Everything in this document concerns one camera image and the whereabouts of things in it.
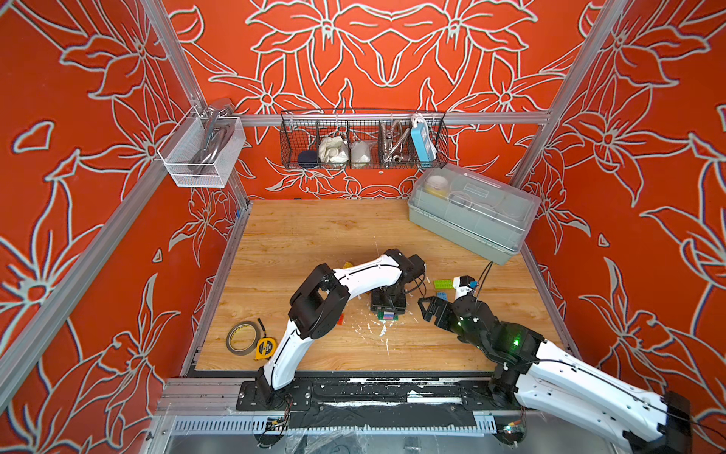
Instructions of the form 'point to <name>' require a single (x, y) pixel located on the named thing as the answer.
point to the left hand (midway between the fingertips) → (391, 313)
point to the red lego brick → (341, 319)
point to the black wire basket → (342, 139)
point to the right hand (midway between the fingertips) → (422, 307)
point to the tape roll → (255, 343)
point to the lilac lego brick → (388, 315)
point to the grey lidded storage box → (484, 217)
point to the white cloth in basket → (329, 149)
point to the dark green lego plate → (381, 316)
